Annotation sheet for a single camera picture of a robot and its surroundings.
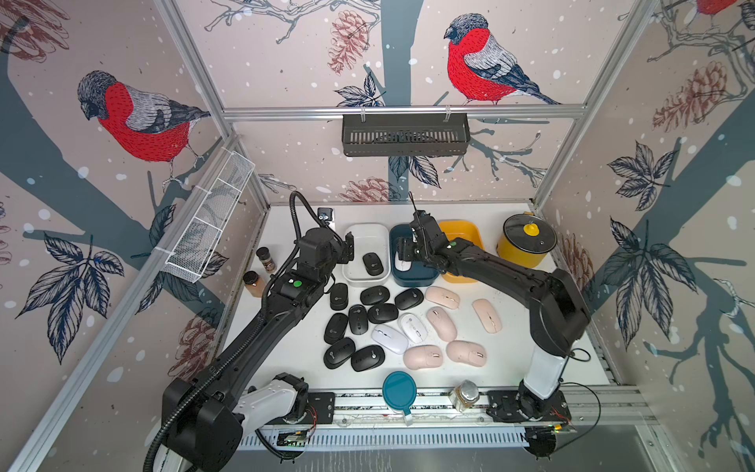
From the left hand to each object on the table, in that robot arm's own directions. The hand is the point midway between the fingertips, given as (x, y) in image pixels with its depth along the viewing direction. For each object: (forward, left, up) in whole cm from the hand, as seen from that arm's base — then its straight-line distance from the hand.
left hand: (341, 226), depth 77 cm
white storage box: (+16, -5, -25) cm, 30 cm away
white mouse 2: (-18, -20, -26) cm, 37 cm away
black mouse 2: (-7, -8, -26) cm, 28 cm away
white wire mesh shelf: (-2, +44, -9) cm, 45 cm away
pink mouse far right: (-14, -43, -26) cm, 52 cm away
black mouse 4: (-14, -11, -25) cm, 31 cm away
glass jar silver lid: (-37, -30, -16) cm, 50 cm away
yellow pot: (+5, -53, -20) cm, 57 cm away
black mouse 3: (+4, -7, -25) cm, 26 cm away
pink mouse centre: (-17, -29, -26) cm, 43 cm away
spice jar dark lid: (+3, +28, -17) cm, 33 cm away
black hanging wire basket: (+43, -19, +1) cm, 47 cm away
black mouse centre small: (-15, -3, -26) cm, 30 cm away
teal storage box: (-2, -23, -22) cm, 32 cm away
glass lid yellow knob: (+10, -60, -15) cm, 62 cm away
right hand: (+5, -18, -14) cm, 23 cm away
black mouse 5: (-18, +3, -26) cm, 32 cm away
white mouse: (-21, -13, -26) cm, 36 cm away
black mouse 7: (-27, -7, -26) cm, 38 cm away
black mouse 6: (-25, +1, -25) cm, 36 cm away
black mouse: (-6, +4, -27) cm, 28 cm away
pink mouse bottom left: (-26, -22, -26) cm, 43 cm away
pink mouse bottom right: (-26, -35, -24) cm, 50 cm away
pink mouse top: (-8, -30, -26) cm, 41 cm away
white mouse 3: (+5, -18, -26) cm, 32 cm away
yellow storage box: (+18, -42, -24) cm, 52 cm away
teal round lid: (-36, -15, -20) cm, 44 cm away
